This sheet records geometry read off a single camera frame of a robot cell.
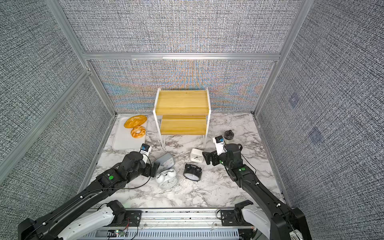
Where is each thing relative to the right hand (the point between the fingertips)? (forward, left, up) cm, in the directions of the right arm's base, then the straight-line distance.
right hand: (210, 146), depth 82 cm
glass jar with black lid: (+11, -13, -5) cm, 18 cm away
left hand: (-8, +30, 0) cm, 31 cm away
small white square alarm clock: (0, +7, -10) cm, 12 cm away
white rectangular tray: (+17, +59, -18) cm, 64 cm away
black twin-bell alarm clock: (-12, +10, -8) cm, 17 cm away
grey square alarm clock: (-5, +25, -8) cm, 27 cm away
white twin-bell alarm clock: (-16, +23, -5) cm, 29 cm away
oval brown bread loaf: (+28, +51, -12) cm, 59 cm away
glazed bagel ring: (+17, +48, -15) cm, 53 cm away
